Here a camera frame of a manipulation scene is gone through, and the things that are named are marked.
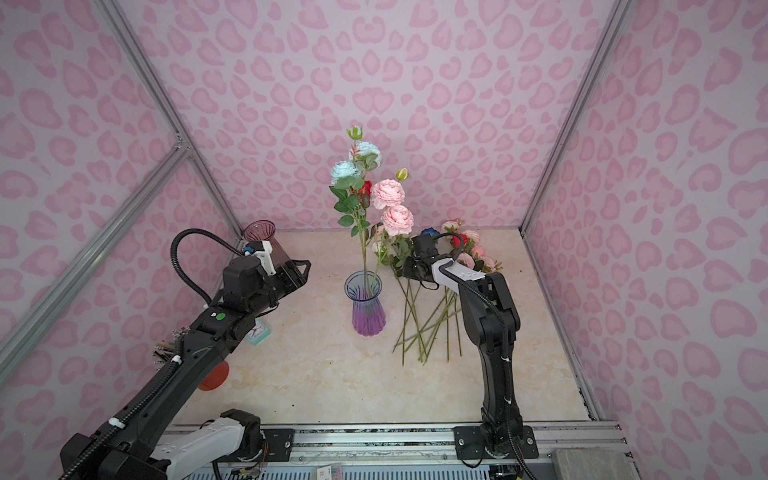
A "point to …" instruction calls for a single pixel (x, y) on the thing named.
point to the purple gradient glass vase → (368, 315)
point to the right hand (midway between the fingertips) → (410, 266)
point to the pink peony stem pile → (431, 314)
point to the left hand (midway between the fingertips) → (304, 261)
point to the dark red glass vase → (264, 230)
